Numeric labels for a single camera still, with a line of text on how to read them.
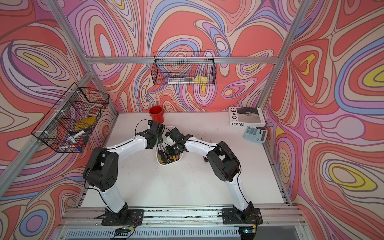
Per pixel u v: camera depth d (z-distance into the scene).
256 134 1.05
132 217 0.73
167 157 0.90
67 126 0.74
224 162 0.55
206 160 0.91
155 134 0.74
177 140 0.75
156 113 1.07
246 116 1.13
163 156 0.91
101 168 0.50
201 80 0.91
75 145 0.65
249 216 0.68
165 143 0.87
